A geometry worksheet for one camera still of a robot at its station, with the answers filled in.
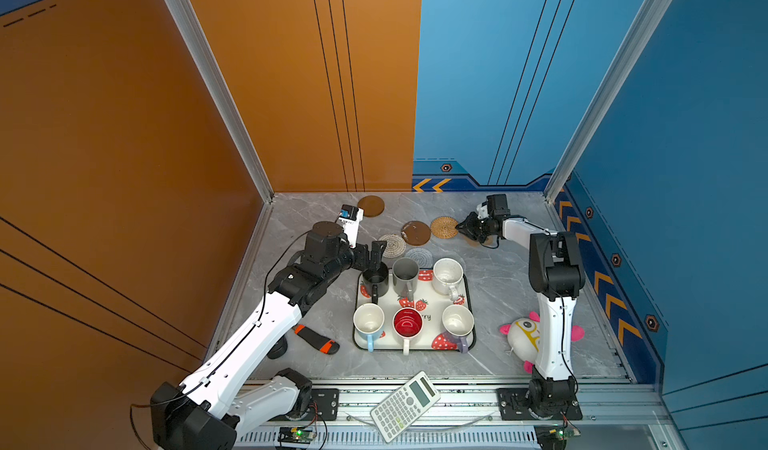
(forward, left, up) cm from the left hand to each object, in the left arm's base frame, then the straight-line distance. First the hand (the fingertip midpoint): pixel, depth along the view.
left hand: (371, 237), depth 75 cm
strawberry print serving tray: (-11, -16, -26) cm, 33 cm away
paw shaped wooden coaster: (+15, -33, -23) cm, 43 cm away
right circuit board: (-38, -45, -27) cm, 65 cm away
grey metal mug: (+1, -9, -18) cm, 20 cm away
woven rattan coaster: (+24, -24, -25) cm, 42 cm away
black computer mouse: (-20, +25, -25) cm, 41 cm away
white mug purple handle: (-12, -25, -26) cm, 37 cm away
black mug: (0, -1, -22) cm, 22 cm away
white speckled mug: (+3, -23, -23) cm, 33 cm away
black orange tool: (-18, +14, -25) cm, 34 cm away
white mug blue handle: (-13, +1, -24) cm, 27 cm away
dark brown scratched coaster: (+21, -13, -26) cm, 36 cm away
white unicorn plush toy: (-17, -41, -20) cm, 48 cm away
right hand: (+23, -28, -24) cm, 43 cm away
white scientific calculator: (-33, -9, -25) cm, 42 cm away
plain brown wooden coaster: (+34, +3, -25) cm, 43 cm away
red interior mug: (-13, -10, -24) cm, 29 cm away
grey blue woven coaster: (+12, -16, -26) cm, 32 cm away
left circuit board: (-39, +17, -28) cm, 51 cm away
